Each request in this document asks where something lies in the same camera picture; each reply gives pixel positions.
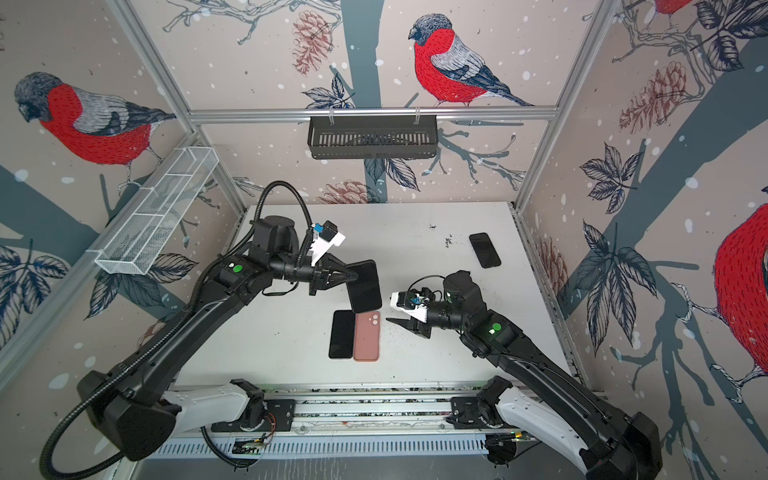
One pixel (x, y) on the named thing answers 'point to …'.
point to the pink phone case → (367, 336)
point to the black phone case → (365, 289)
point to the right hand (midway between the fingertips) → (389, 308)
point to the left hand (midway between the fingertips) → (352, 275)
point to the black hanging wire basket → (373, 137)
